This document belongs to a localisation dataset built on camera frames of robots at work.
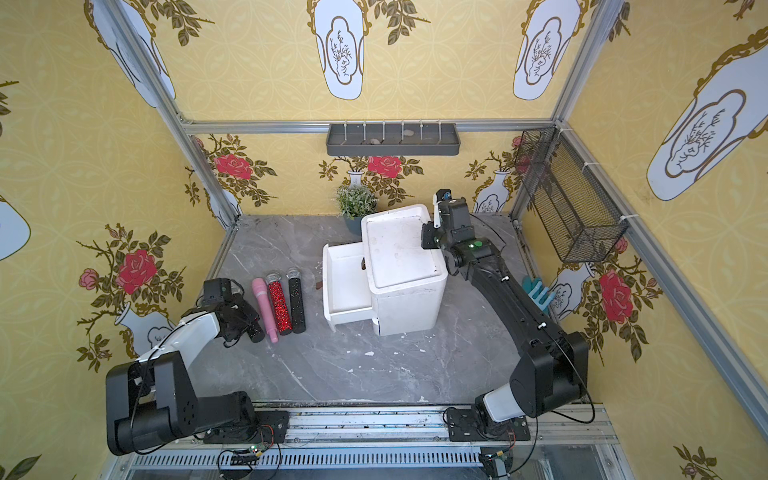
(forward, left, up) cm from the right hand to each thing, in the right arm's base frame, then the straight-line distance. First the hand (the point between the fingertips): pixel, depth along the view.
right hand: (421, 230), depth 83 cm
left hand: (-18, +51, -22) cm, 58 cm away
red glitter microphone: (-13, +43, -21) cm, 49 cm away
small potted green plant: (+20, +22, -9) cm, 31 cm away
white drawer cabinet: (-16, +4, -1) cm, 16 cm away
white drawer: (-10, +22, -17) cm, 29 cm away
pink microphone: (-8, +50, -22) cm, 55 cm away
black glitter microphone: (-7, +39, -21) cm, 45 cm away
